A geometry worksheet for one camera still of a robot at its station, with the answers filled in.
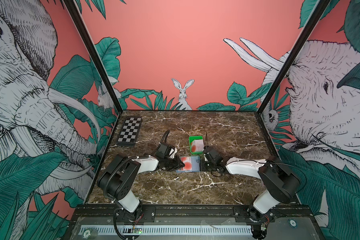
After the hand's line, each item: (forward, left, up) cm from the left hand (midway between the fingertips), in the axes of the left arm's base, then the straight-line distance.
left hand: (186, 163), depth 89 cm
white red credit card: (+2, -1, -2) cm, 3 cm away
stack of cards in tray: (+12, -8, +1) cm, 14 cm away
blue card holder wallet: (+1, -4, -2) cm, 4 cm away
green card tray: (+18, -5, 0) cm, 19 cm away
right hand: (0, -7, -2) cm, 8 cm away
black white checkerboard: (+27, +39, +1) cm, 47 cm away
